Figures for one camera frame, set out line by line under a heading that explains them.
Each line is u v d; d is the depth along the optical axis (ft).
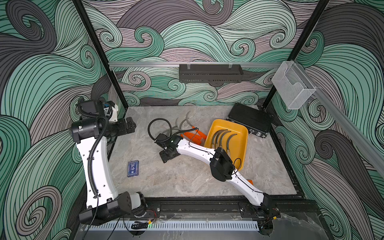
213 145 3.13
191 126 3.57
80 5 2.32
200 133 3.41
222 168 1.95
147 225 2.28
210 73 3.13
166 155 2.68
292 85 2.58
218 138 3.30
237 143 3.22
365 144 1.73
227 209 2.44
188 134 3.46
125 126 1.88
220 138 3.28
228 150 3.07
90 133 1.31
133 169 2.81
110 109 1.81
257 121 3.51
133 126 1.93
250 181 2.68
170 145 2.23
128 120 1.97
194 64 3.04
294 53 2.89
